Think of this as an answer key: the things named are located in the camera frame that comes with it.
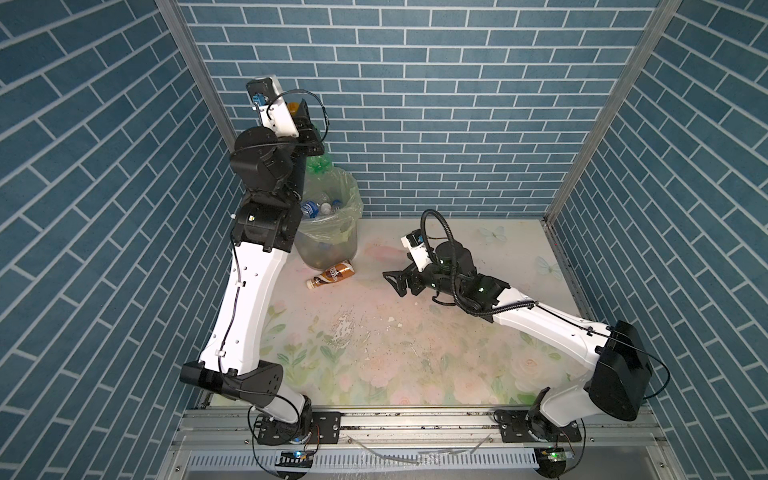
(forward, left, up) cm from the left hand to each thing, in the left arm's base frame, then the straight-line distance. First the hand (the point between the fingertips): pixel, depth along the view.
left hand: (300, 101), depth 54 cm
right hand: (-10, -17, -36) cm, 41 cm away
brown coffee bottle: (+2, 0, -57) cm, 57 cm away
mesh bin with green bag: (+5, +1, -42) cm, 43 cm away
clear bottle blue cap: (+22, +2, -46) cm, 51 cm away
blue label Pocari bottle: (+17, +9, -42) cm, 46 cm away
